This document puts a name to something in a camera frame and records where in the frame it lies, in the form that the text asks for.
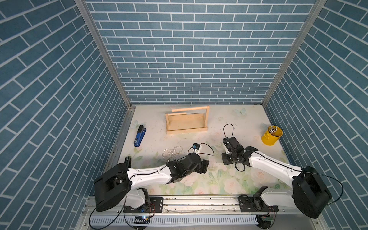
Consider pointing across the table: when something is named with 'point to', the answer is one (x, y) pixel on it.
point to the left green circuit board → (142, 220)
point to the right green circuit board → (267, 218)
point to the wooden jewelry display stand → (187, 122)
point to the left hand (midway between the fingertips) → (207, 163)
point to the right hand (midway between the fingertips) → (225, 159)
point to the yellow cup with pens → (270, 137)
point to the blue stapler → (141, 131)
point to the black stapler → (128, 161)
